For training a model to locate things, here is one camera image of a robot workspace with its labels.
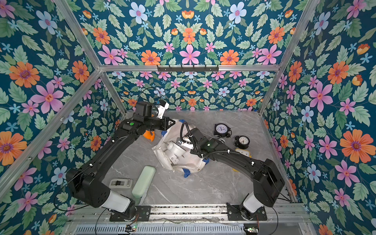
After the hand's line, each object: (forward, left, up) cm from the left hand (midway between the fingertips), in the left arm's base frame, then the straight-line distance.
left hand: (176, 121), depth 75 cm
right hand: (-3, -11, -13) cm, 17 cm away
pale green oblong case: (-22, +22, -26) cm, 40 cm away
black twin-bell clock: (+1, -41, -27) cm, 49 cm away
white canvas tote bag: (-11, -5, -26) cm, 29 cm away
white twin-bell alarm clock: (-7, +3, -19) cm, 20 cm away
